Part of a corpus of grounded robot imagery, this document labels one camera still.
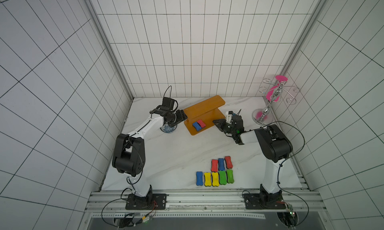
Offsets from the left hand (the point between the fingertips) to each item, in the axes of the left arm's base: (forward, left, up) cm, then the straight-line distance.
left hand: (182, 121), depth 91 cm
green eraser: (-30, -23, -11) cm, 40 cm away
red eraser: (+5, -13, -9) cm, 16 cm away
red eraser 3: (-21, -28, -11) cm, 37 cm away
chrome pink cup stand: (+13, -56, +14) cm, 59 cm away
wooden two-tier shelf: (+7, -16, +2) cm, 17 cm away
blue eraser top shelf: (-31, -10, -11) cm, 34 cm away
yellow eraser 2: (-32, -19, -10) cm, 39 cm away
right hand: (+4, -17, -6) cm, 18 cm away
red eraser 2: (-25, -19, -11) cm, 34 cm away
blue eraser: (+3, -9, -10) cm, 14 cm away
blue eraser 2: (-23, -23, -10) cm, 34 cm away
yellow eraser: (-31, -15, -11) cm, 36 cm away
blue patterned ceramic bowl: (+1, +12, -11) cm, 16 cm away
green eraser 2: (-28, -27, -11) cm, 40 cm away
